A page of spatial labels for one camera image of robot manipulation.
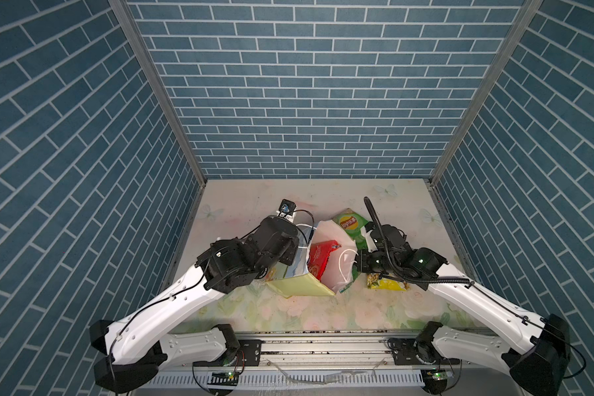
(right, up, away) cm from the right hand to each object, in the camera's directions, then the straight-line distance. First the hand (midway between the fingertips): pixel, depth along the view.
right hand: (353, 260), depth 77 cm
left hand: (-17, +9, -11) cm, 22 cm away
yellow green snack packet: (+9, -10, +8) cm, 15 cm away
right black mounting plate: (+16, -27, -3) cm, 32 cm away
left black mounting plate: (-32, -28, -3) cm, 43 cm away
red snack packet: (-11, 0, +6) cm, 12 cm away
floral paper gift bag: (-17, -3, -9) cm, 20 cm away
